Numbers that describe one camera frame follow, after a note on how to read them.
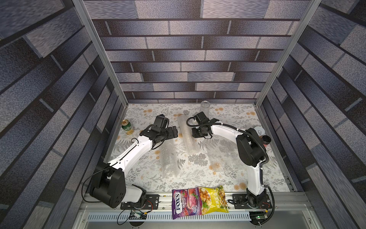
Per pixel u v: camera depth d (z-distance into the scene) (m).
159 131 0.65
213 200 0.71
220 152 0.92
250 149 0.53
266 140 0.90
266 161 0.50
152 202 0.73
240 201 0.74
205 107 0.93
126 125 0.94
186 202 0.71
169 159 0.81
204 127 0.73
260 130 0.96
